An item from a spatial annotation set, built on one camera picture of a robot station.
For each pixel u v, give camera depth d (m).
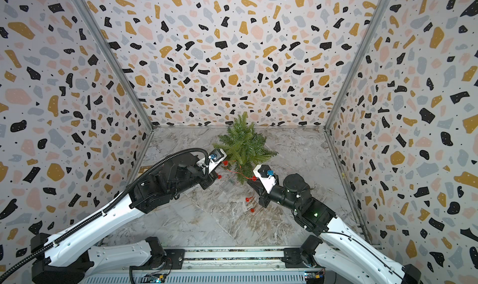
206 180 0.58
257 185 0.61
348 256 0.46
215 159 0.54
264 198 0.58
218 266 0.73
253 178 0.63
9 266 0.53
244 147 0.74
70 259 0.39
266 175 0.55
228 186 0.95
